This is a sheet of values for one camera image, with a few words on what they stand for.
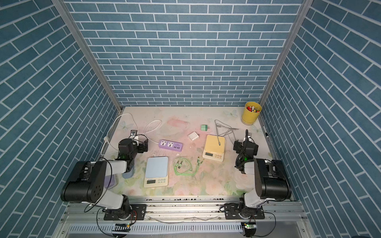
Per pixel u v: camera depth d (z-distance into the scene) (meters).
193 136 1.01
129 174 0.84
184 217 0.73
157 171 0.86
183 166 0.90
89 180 0.45
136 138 0.82
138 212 0.73
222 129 1.08
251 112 0.99
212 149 0.95
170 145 0.96
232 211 0.74
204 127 1.05
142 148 0.85
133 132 0.81
